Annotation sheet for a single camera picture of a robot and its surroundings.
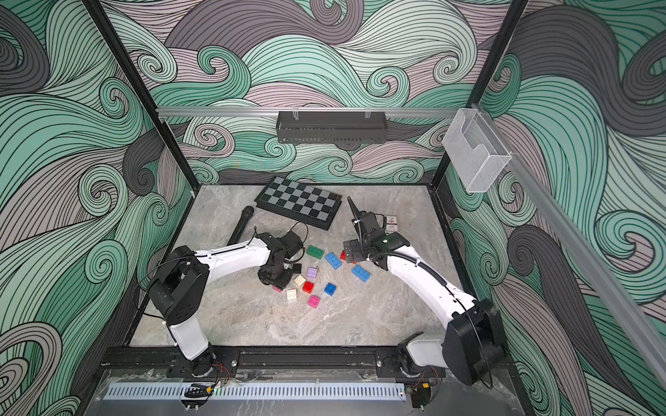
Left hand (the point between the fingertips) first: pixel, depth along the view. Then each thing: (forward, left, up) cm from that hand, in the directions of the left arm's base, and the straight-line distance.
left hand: (281, 281), depth 87 cm
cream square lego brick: (+1, -6, -1) cm, 6 cm away
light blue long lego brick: (+9, -18, -2) cm, 21 cm away
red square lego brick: (-2, -9, -1) cm, 10 cm away
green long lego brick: (+12, -11, -2) cm, 17 cm away
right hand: (+7, -29, +11) cm, 32 cm away
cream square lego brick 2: (-4, -4, -1) cm, 6 cm away
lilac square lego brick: (+4, -10, -1) cm, 11 cm away
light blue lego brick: (+4, -28, -1) cm, 28 cm away
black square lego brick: (+6, -5, -2) cm, 8 cm away
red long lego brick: (+12, -22, -3) cm, 25 cm away
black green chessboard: (+33, -8, +2) cm, 34 cm away
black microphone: (+30, +18, 0) cm, 35 cm away
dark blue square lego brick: (-2, -17, -2) cm, 17 cm away
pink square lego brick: (-6, -12, -2) cm, 13 cm away
